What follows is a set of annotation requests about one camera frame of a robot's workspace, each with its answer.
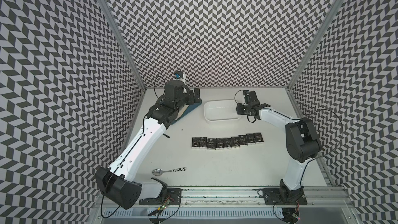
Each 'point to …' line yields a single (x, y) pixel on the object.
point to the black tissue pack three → (211, 143)
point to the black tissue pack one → (195, 142)
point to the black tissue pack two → (203, 142)
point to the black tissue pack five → (227, 142)
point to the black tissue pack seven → (243, 140)
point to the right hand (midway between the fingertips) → (239, 109)
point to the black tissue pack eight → (258, 138)
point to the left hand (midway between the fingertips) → (190, 91)
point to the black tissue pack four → (219, 143)
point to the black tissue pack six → (235, 141)
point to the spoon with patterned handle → (158, 171)
